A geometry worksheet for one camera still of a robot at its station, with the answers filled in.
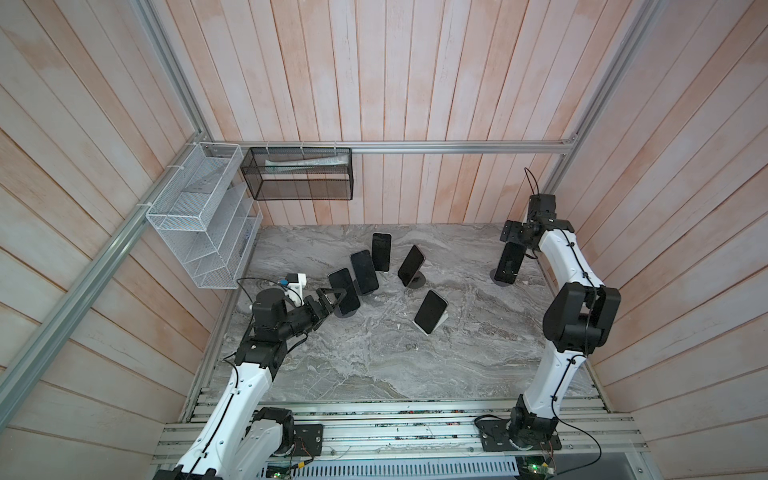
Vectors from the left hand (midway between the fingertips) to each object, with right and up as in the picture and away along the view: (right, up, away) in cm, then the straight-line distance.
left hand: (341, 305), depth 75 cm
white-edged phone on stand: (+11, +15, +29) cm, 34 cm away
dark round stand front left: (-3, -5, +18) cm, 19 cm away
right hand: (+55, +20, +20) cm, 62 cm away
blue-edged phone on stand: (+5, +8, +23) cm, 25 cm away
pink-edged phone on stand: (+21, +9, +23) cm, 32 cm away
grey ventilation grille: (+2, -39, -5) cm, 39 cm away
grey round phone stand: (+51, +4, +27) cm, 58 cm away
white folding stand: (+30, -8, +19) cm, 37 cm away
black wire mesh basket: (-19, +43, +30) cm, 55 cm away
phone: (+25, -3, +11) cm, 28 cm away
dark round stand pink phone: (+23, +4, +28) cm, 36 cm away
